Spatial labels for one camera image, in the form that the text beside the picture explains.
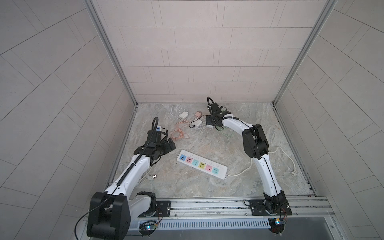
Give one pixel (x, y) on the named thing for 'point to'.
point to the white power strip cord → (293, 173)
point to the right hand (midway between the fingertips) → (209, 121)
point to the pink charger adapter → (198, 114)
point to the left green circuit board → (147, 228)
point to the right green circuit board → (277, 225)
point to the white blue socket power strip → (158, 128)
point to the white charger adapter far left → (183, 115)
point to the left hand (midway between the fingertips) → (173, 144)
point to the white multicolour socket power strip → (186, 158)
